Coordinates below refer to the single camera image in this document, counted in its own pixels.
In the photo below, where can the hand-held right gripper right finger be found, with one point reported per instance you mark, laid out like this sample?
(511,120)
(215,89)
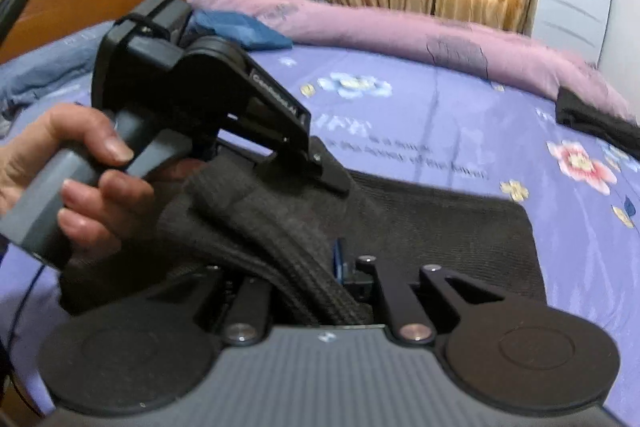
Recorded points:
(339,264)

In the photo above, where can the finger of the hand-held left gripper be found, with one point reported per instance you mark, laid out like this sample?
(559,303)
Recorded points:
(320,162)

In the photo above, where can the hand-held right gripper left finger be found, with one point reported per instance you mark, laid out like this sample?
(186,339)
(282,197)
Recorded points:
(247,302)

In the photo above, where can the dark brown knit pants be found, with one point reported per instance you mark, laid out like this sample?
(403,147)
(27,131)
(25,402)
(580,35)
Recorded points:
(425,232)

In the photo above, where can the person's left hand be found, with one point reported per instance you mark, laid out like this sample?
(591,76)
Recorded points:
(75,127)

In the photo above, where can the blue cloth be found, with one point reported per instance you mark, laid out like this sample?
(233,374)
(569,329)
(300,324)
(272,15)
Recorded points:
(240,32)

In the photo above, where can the purple floral bedsheet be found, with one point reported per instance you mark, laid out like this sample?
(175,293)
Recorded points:
(425,122)

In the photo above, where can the blue-grey blanket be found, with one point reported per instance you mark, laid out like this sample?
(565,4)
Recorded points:
(40,72)

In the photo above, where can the pink quilt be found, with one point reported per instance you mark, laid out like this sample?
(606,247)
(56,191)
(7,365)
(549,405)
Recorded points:
(380,32)

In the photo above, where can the black folded cloth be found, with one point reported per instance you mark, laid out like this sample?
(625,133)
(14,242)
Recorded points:
(590,114)

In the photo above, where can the white drawer cabinet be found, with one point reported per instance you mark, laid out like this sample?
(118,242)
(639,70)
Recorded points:
(570,7)

